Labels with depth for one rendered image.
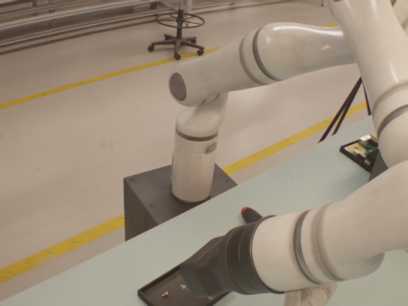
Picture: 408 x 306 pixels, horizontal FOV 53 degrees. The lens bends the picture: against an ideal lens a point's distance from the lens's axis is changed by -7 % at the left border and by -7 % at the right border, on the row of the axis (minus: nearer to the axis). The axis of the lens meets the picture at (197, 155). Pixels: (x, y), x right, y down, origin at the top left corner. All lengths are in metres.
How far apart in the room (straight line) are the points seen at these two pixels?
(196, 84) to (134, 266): 0.34
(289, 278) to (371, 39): 0.25
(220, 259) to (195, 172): 0.51
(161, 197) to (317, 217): 0.68
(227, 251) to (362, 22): 0.28
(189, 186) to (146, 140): 1.83
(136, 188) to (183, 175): 0.14
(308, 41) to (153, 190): 0.55
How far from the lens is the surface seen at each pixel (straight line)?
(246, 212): 0.74
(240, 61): 0.70
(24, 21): 4.05
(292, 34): 0.66
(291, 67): 0.65
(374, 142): 1.04
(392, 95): 0.40
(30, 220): 2.27
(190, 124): 0.90
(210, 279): 0.48
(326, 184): 0.89
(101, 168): 2.55
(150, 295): 0.63
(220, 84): 0.76
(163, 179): 1.07
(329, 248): 0.36
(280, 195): 0.83
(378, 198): 0.33
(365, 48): 0.47
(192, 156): 0.92
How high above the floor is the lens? 1.50
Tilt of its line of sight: 34 degrees down
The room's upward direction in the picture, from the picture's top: 6 degrees clockwise
